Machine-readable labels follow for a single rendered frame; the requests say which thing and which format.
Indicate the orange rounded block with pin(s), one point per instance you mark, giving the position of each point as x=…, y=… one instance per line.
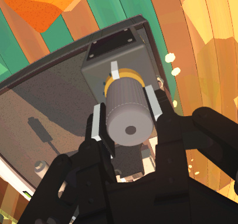
x=39, y=3

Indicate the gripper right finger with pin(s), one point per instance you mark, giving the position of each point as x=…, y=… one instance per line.
x=154, y=103

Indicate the grey knob housing box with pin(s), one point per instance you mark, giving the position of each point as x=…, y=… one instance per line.
x=101, y=64

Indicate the grey ribbed thickness knob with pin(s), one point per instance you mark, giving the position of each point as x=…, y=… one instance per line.
x=125, y=111

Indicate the grey hex bolt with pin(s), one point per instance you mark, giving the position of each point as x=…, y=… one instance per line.
x=160, y=81
x=40, y=166

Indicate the white pointer tab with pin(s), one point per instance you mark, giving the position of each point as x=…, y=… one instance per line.
x=115, y=70

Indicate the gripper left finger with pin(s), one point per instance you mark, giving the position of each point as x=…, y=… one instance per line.
x=97, y=122

